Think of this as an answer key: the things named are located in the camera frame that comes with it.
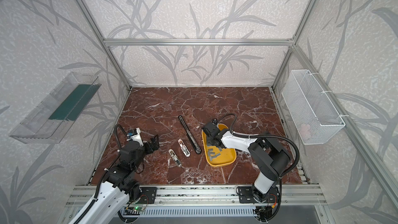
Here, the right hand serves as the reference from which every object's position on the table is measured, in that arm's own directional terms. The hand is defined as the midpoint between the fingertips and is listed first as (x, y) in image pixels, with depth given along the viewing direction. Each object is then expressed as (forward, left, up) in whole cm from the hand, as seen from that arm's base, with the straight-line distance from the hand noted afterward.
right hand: (212, 134), depth 93 cm
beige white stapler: (-14, +21, 0) cm, 25 cm away
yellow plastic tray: (-13, -2, -2) cm, 13 cm away
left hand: (-5, +31, +11) cm, 33 cm away
